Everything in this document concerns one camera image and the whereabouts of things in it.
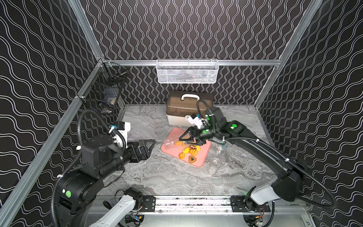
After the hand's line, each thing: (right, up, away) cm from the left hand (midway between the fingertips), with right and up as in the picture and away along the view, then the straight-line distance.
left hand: (147, 139), depth 53 cm
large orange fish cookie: (+22, -11, +39) cm, 46 cm away
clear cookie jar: (+33, -21, +35) cm, 52 cm away
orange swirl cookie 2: (+20, -14, +39) cm, 46 cm away
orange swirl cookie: (+13, -15, +37) cm, 42 cm away
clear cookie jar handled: (+39, -10, +38) cm, 55 cm away
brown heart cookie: (+19, -17, +37) cm, 45 cm away
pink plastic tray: (+26, -16, +39) cm, 50 cm away
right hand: (+13, -2, +14) cm, 19 cm away
